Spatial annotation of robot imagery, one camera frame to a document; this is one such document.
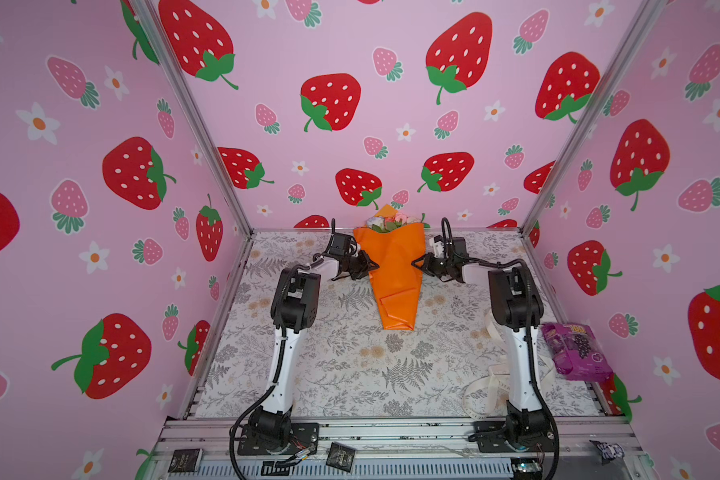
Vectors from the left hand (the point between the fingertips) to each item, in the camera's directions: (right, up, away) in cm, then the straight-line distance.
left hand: (381, 265), depth 107 cm
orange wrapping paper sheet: (+6, +2, +3) cm, 6 cm away
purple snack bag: (+54, -24, -25) cm, 65 cm away
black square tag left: (-48, -46, -37) cm, 76 cm away
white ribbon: (+27, -36, -27) cm, 53 cm away
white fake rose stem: (-1, +16, +11) cm, 20 cm away
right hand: (+13, +1, +1) cm, 13 cm away
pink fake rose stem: (+9, +19, +11) cm, 24 cm away
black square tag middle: (-11, -45, -37) cm, 60 cm away
